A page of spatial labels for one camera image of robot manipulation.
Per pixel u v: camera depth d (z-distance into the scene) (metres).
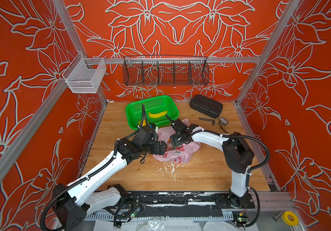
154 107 1.14
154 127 0.68
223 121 1.04
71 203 0.38
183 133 0.69
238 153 0.49
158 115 1.07
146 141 0.56
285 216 0.68
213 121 1.07
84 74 0.85
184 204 0.73
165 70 0.97
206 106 1.07
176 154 0.77
